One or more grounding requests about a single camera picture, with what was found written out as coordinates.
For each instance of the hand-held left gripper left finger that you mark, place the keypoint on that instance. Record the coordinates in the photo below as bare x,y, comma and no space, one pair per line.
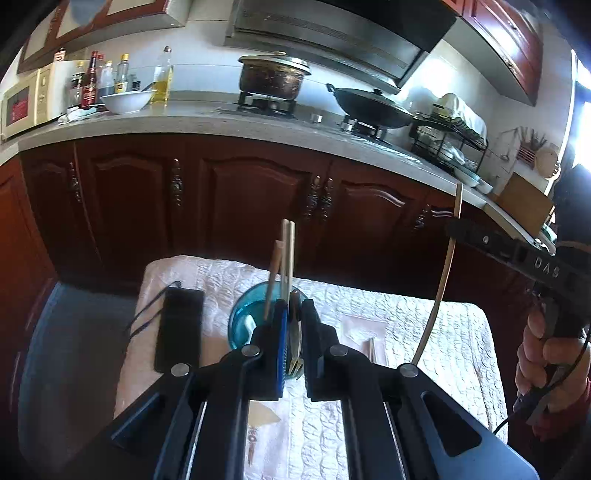
280,355

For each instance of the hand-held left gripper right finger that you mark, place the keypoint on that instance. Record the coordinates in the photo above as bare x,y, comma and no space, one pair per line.
310,350

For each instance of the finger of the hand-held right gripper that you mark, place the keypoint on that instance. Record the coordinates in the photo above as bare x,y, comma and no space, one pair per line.
475,240

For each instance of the metal spoon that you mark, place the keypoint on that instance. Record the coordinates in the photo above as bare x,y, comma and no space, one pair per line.
295,323

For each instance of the white utensil holder teal rim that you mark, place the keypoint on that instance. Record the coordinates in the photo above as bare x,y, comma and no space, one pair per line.
244,323

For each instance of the person's right hand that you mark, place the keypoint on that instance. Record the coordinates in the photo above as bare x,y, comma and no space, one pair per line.
535,360

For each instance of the wooden cutting board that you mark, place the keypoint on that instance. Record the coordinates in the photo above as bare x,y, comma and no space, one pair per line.
526,203

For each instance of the white dishes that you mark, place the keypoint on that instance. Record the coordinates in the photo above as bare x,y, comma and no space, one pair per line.
468,175

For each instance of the hanging metal ladle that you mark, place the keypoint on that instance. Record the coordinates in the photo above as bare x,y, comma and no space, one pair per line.
504,154

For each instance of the white embroidered tablecloth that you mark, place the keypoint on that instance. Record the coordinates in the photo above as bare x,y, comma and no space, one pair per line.
415,323

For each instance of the black smartphone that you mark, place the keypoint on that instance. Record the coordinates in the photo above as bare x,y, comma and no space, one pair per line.
180,332

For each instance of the round pale board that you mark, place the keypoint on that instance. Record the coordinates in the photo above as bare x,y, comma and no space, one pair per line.
547,161

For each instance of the white cloth cover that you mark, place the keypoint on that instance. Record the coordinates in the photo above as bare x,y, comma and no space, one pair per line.
466,113

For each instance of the red wooden base cabinets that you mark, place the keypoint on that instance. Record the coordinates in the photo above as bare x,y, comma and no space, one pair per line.
254,198

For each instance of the black wok with lid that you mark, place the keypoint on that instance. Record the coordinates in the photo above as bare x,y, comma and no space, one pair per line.
369,108

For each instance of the small metal cup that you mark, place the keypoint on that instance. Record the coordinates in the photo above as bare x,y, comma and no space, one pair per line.
316,118

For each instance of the gas stove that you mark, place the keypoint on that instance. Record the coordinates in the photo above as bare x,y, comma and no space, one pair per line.
265,104

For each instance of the grey stone kitchen countertop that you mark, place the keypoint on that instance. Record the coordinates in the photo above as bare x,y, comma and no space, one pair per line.
184,120

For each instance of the steel range hood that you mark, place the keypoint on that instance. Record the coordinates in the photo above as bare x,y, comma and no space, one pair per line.
323,32

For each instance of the dark cooking pot with lid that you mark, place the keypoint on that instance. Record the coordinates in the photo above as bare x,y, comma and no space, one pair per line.
272,81

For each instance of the white ceramic bowl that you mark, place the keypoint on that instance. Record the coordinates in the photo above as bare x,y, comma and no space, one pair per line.
127,102

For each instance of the yellow cooking oil bottle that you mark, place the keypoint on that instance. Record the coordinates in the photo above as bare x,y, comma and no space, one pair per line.
162,83

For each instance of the white rag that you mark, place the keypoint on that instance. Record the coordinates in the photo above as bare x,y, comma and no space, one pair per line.
76,114

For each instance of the clear bottle yellow cap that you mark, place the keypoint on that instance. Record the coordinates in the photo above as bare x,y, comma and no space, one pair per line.
122,76

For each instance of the clear bottle white cap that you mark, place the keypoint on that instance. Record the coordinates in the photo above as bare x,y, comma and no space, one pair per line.
107,81

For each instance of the dark sauce bottle red label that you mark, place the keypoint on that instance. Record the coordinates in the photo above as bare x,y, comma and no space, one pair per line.
90,90

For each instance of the clear bottle dark cap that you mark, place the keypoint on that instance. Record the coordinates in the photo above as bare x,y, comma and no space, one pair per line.
77,90

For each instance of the white cylindrical container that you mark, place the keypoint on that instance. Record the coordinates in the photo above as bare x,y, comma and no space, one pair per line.
62,87

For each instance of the cream microwave oven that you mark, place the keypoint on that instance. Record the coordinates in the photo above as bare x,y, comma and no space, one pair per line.
27,104

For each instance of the wall chopstick basket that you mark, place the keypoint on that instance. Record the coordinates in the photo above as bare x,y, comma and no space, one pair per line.
528,152

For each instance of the red wooden wall cabinets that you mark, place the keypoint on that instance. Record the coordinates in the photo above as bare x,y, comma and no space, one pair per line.
508,37

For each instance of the wooden wall cabinets cream panels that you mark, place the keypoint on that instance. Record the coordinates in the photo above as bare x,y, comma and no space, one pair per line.
138,7

